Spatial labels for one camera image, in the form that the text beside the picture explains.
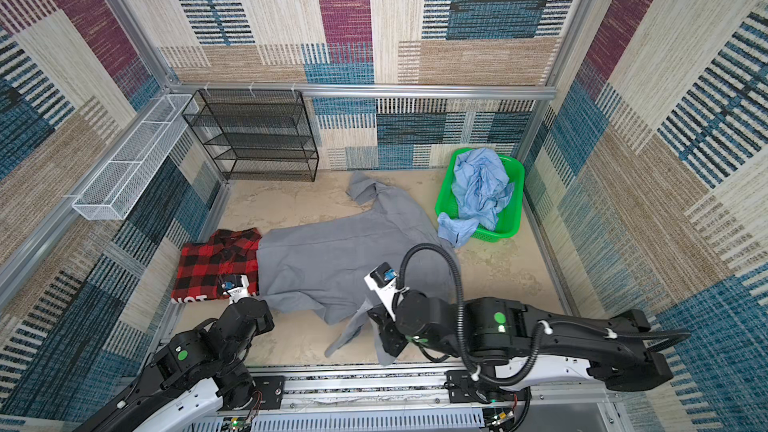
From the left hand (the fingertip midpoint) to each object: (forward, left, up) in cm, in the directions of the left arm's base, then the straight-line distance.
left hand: (271, 301), depth 76 cm
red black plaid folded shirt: (+16, +28, -10) cm, 34 cm away
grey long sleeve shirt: (+15, -9, -10) cm, 20 cm away
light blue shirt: (+38, -61, -1) cm, 72 cm away
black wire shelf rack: (+61, +18, +5) cm, 64 cm away
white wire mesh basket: (+19, +34, +22) cm, 45 cm away
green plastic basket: (+31, -72, -11) cm, 80 cm away
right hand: (-10, -27, +15) cm, 32 cm away
